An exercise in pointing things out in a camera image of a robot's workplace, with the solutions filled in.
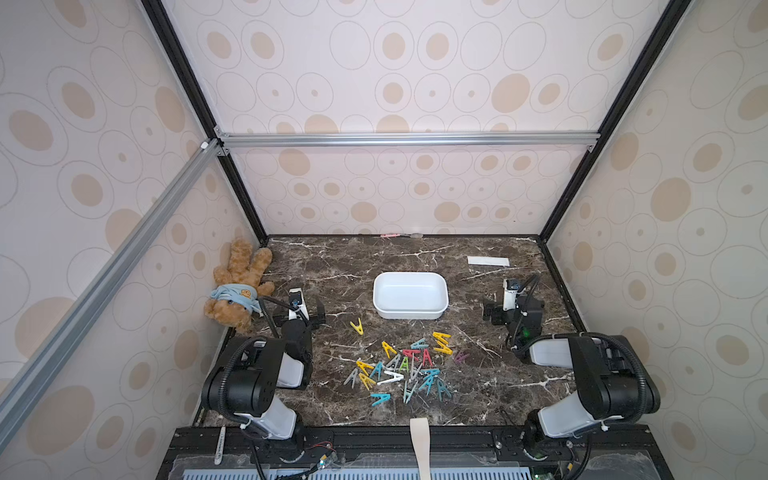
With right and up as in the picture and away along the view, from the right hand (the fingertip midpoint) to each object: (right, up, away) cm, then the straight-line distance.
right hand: (513, 298), depth 94 cm
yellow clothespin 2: (-45, -22, -11) cm, 52 cm away
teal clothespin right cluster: (-28, -22, -11) cm, 37 cm away
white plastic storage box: (-32, 0, +11) cm, 34 cm away
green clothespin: (-35, -18, -7) cm, 40 cm away
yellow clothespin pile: (-47, -19, -8) cm, 51 cm away
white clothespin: (-37, -21, -10) cm, 44 cm away
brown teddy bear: (-86, 0, -4) cm, 86 cm away
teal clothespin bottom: (-41, -25, -13) cm, 50 cm away
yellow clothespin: (-22, -15, -5) cm, 27 cm away
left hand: (-64, +2, -6) cm, 64 cm away
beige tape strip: (-31, -32, -18) cm, 49 cm away
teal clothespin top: (-30, -13, -4) cm, 33 cm away
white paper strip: (-1, +12, +19) cm, 23 cm away
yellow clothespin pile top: (-40, -15, -5) cm, 43 cm away
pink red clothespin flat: (-33, -16, -5) cm, 37 cm away
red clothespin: (-28, -16, -7) cm, 33 cm away
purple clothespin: (-18, -17, -7) cm, 26 cm away
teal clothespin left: (-42, -19, -9) cm, 47 cm away
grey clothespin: (-50, -21, -10) cm, 55 cm away
